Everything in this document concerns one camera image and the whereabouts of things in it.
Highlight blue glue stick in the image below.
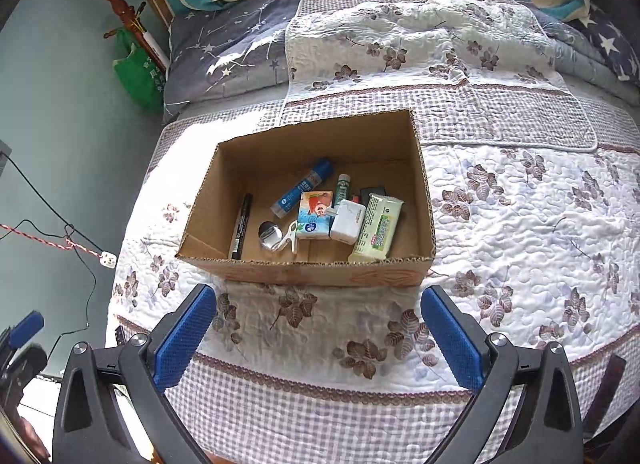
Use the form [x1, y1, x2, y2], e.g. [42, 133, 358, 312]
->
[270, 159, 333, 218]

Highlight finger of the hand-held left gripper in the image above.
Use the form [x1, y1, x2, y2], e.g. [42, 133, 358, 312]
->
[0, 344, 48, 395]
[0, 311, 45, 357]

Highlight navy pillow with white stars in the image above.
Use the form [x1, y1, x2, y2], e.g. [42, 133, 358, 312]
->
[570, 8, 640, 82]

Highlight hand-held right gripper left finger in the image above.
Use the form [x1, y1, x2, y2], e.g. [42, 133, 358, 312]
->
[52, 284, 217, 464]

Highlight white charger adapter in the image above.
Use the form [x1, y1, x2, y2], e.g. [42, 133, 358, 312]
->
[328, 199, 368, 245]

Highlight white plastic clip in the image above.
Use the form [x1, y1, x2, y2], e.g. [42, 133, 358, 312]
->
[274, 221, 299, 252]

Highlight grey star-print pillow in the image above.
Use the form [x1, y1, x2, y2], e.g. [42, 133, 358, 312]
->
[162, 0, 351, 125]

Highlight green shopping bag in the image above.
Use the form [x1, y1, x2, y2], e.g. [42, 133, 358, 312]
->
[112, 28, 168, 114]

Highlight green and white tube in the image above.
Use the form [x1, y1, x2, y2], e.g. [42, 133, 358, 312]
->
[334, 174, 353, 207]

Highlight grey folded duvet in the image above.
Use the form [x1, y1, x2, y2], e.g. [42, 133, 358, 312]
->
[540, 18, 640, 104]

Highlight folded floral quilt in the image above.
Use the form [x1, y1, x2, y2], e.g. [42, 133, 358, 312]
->
[280, 0, 598, 152]

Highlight green wet wipes packet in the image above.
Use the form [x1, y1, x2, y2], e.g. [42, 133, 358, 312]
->
[348, 194, 405, 262]

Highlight black marker pen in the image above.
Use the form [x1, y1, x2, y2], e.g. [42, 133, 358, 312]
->
[230, 194, 253, 261]

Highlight red braided cable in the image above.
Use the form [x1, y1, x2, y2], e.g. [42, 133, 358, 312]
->
[0, 224, 103, 259]

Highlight white rolled paper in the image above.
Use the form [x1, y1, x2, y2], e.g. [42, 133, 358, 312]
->
[142, 31, 168, 69]

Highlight black rectangular case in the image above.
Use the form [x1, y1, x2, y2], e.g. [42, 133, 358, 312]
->
[359, 186, 388, 207]

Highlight black cable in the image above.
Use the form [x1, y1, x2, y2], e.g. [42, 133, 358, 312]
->
[0, 151, 98, 345]

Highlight small blue tissue packet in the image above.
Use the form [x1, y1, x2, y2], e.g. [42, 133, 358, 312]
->
[295, 190, 335, 239]

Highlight brown cardboard box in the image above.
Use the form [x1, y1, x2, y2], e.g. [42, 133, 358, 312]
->
[175, 110, 437, 289]

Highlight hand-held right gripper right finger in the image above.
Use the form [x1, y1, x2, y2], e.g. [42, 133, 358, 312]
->
[421, 285, 585, 464]

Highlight floral quilted bedspread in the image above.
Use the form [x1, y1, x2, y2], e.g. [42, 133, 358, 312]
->
[105, 94, 640, 464]

